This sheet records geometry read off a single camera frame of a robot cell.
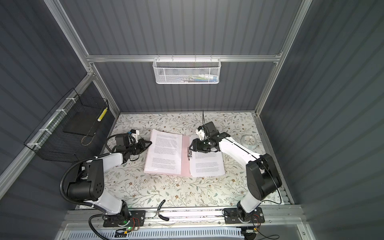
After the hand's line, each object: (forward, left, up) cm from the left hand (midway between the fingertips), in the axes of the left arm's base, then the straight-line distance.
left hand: (151, 142), depth 93 cm
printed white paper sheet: (-7, -8, -4) cm, 11 cm away
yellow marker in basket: (+6, +23, +20) cm, 31 cm away
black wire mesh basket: (-6, +36, +20) cm, 42 cm away
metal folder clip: (-5, -24, -7) cm, 26 cm away
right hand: (-9, -27, +4) cm, 28 cm away
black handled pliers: (-38, -6, -9) cm, 40 cm away
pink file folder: (-12, -21, -7) cm, 26 cm away
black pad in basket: (0, +29, +21) cm, 36 cm away
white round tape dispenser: (+1, -65, -6) cm, 65 cm away
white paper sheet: (-13, -35, -7) cm, 38 cm away
